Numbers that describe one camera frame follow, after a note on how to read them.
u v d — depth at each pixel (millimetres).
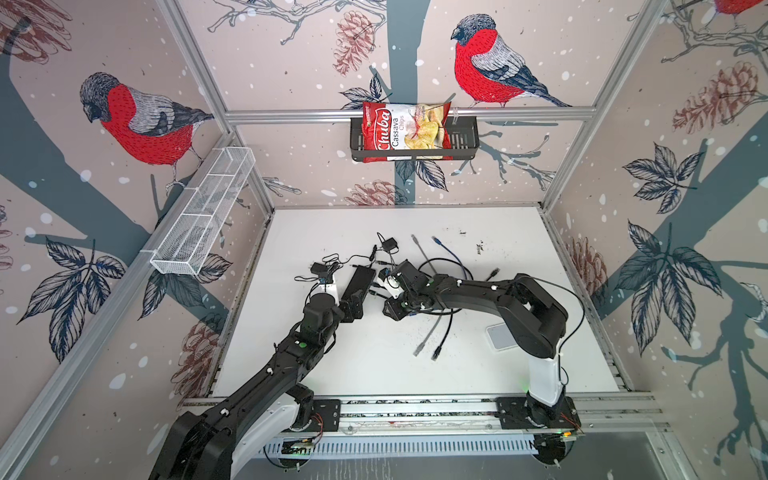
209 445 398
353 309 758
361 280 1024
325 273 777
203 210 786
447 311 922
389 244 1067
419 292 717
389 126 878
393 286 815
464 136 952
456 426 727
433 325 893
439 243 1102
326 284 726
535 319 502
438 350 840
